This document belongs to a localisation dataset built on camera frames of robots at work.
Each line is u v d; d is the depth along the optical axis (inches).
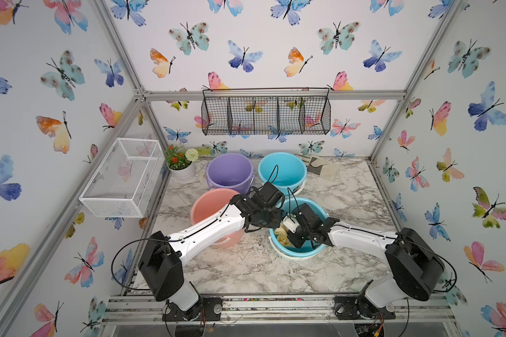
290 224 30.9
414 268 17.2
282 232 32.2
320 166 46.4
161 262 16.1
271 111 38.7
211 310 29.0
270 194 23.7
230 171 36.8
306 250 28.1
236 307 29.7
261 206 23.5
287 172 36.3
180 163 39.7
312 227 26.7
